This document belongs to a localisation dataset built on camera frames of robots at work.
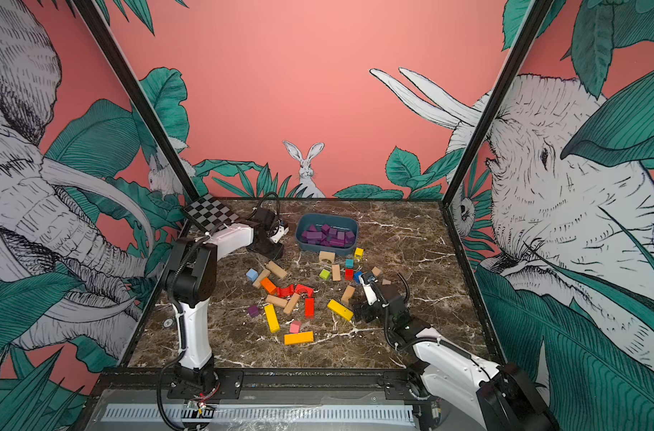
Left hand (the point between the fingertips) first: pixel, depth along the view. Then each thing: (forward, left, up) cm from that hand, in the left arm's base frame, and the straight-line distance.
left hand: (279, 248), depth 102 cm
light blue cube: (-11, +9, 0) cm, 14 cm away
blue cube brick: (-13, -29, 0) cm, 32 cm away
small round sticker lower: (-27, +34, -2) cm, 43 cm away
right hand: (-21, -29, +5) cm, 36 cm away
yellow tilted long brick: (-25, -23, -1) cm, 34 cm away
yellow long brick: (-27, 0, -1) cm, 27 cm away
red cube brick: (-13, -26, +1) cm, 29 cm away
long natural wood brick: (-8, +1, -1) cm, 8 cm away
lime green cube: (-11, -18, -1) cm, 21 cm away
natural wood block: (-20, -25, 0) cm, 33 cm away
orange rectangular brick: (-16, +2, +1) cm, 16 cm away
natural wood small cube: (-10, -37, -2) cm, 39 cm away
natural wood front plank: (-21, -1, -1) cm, 21 cm away
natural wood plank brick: (-11, -22, -1) cm, 24 cm away
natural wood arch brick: (-4, -18, -1) cm, 19 cm away
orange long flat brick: (-34, -10, -1) cm, 35 cm away
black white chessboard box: (+18, +30, +1) cm, 35 cm away
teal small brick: (-7, -27, -1) cm, 28 cm away
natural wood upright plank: (-10, +4, -1) cm, 11 cm away
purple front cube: (-24, +7, -1) cm, 25 cm away
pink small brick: (-30, -8, -1) cm, 31 cm away
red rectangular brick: (-24, -12, -1) cm, 27 cm away
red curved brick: (-18, -4, 0) cm, 19 cm away
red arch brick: (-17, -9, 0) cm, 20 cm away
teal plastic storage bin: (+13, -25, -1) cm, 29 cm away
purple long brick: (+4, -14, +1) cm, 14 cm away
